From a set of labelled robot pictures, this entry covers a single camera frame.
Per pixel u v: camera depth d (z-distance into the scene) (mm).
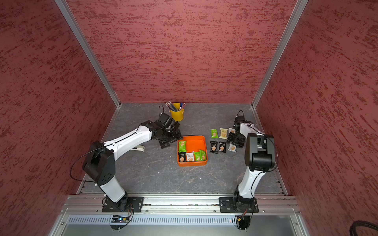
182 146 921
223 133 1023
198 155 897
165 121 698
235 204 679
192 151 923
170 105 984
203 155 893
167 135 743
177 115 1029
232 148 945
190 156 900
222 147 947
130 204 731
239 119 833
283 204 763
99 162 459
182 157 897
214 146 947
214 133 1023
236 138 831
